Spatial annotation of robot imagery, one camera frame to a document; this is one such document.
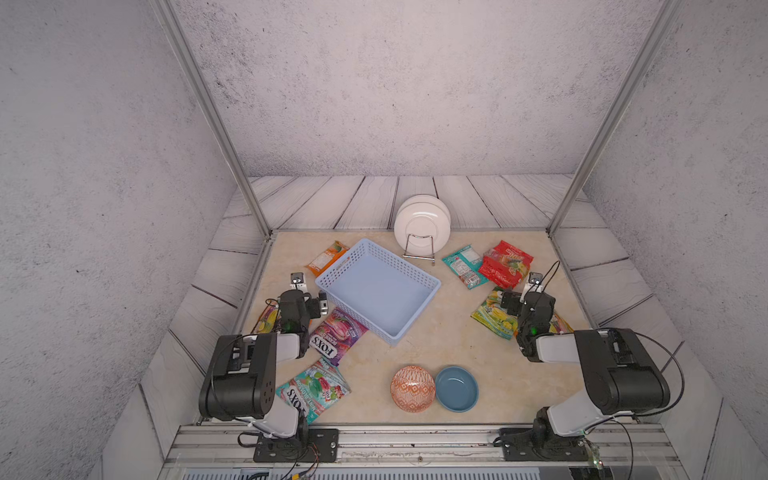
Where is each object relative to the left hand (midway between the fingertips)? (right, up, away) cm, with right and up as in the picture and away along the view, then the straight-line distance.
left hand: (310, 291), depth 95 cm
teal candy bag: (+52, +8, +14) cm, 55 cm away
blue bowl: (+43, -24, -14) cm, 51 cm away
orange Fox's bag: (+77, -10, -1) cm, 78 cm away
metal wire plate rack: (+36, +10, +13) cm, 40 cm away
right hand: (+68, +1, -2) cm, 68 cm away
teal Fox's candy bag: (+5, -24, -14) cm, 29 cm away
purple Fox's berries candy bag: (+9, -13, -4) cm, 16 cm away
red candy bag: (+64, +7, +7) cm, 65 cm away
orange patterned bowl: (+31, -25, -13) cm, 42 cm away
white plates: (+36, +21, +9) cm, 43 cm away
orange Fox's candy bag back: (+5, +13, +19) cm, 23 cm away
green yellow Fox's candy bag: (+58, -8, -1) cm, 58 cm away
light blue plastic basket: (+22, 0, +7) cm, 23 cm away
